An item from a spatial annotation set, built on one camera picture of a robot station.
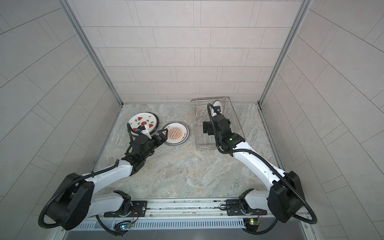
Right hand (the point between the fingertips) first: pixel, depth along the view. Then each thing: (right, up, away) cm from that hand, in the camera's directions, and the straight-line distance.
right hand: (211, 120), depth 81 cm
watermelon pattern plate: (-41, 0, +21) cm, 46 cm away
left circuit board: (-39, -46, -17) cm, 62 cm away
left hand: (-24, -6, +2) cm, 25 cm away
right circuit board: (+17, -47, -13) cm, 52 cm away
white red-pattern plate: (-21, -9, +15) cm, 27 cm away
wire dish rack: (-1, -14, +13) cm, 19 cm away
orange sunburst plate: (+6, +11, +23) cm, 26 cm away
